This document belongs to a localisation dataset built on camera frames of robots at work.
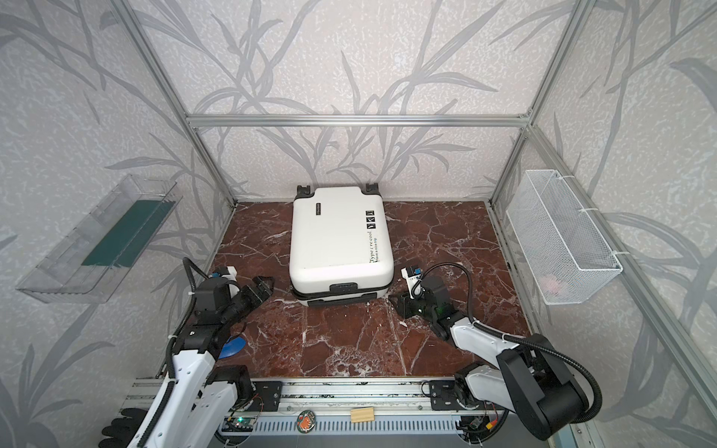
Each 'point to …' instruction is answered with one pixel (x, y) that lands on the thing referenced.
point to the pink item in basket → (551, 284)
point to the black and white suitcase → (341, 244)
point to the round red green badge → (306, 421)
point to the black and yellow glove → (119, 433)
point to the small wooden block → (362, 414)
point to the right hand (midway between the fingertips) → (395, 287)
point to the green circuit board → (238, 423)
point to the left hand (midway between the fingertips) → (271, 277)
